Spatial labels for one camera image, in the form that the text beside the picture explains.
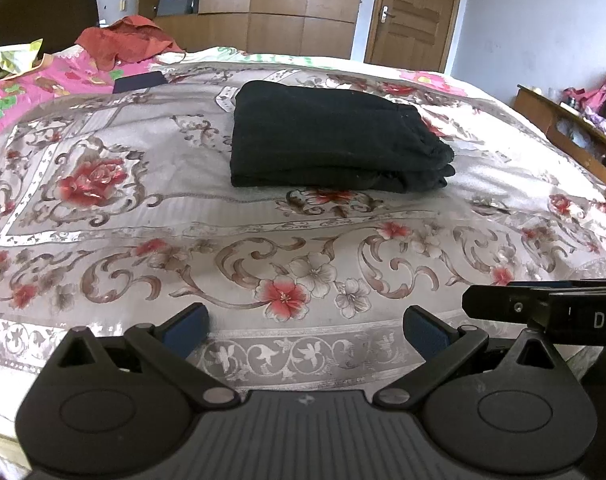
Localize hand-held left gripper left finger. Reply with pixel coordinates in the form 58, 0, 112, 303
50, 303, 241, 411

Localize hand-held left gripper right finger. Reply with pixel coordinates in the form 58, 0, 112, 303
373, 306, 566, 407

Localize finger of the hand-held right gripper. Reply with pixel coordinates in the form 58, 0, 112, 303
507, 277, 606, 292
462, 286, 554, 325

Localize black pants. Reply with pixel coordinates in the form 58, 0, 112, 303
229, 80, 456, 195

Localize grey floral bedspread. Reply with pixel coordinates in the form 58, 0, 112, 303
0, 47, 606, 411

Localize wooden desk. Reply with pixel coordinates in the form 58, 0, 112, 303
513, 85, 606, 186

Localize pink clothes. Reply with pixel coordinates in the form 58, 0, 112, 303
563, 67, 606, 123

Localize navy blue cloth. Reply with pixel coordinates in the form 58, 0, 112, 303
113, 71, 168, 94

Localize pink printed blanket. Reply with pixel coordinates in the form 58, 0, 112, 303
0, 45, 184, 136

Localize red cloth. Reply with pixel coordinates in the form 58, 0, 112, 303
75, 16, 185, 72

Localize wooden door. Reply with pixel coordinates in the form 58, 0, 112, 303
365, 0, 466, 73

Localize yellow green patterned pillow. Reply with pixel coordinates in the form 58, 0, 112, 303
0, 27, 46, 81

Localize grey box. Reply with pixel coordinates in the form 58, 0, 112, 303
155, 0, 200, 17

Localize wooden wardrobe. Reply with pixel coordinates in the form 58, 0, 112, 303
138, 0, 369, 59

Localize dark headboard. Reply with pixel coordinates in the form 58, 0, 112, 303
0, 0, 101, 56

